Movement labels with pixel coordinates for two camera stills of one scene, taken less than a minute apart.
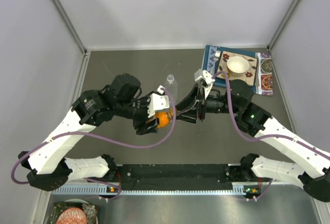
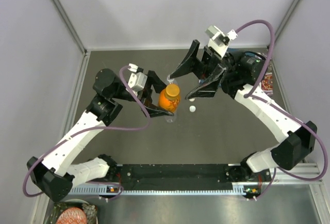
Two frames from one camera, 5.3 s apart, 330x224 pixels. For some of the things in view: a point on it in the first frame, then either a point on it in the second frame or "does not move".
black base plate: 177,173 does not move
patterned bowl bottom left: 74,211 does not move
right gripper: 201,104 -> 213,69
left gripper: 141,126 -> 146,94
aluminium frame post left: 64,13 does not move
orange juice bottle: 165,117 -> 169,98
